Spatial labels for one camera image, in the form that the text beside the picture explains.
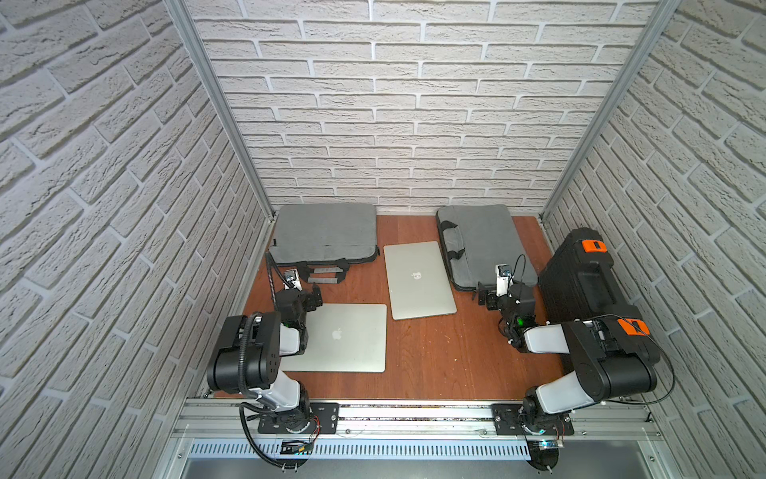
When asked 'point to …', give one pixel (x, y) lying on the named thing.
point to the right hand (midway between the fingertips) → (499, 281)
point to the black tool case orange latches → (579, 282)
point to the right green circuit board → (549, 444)
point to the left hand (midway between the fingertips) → (301, 280)
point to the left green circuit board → (296, 447)
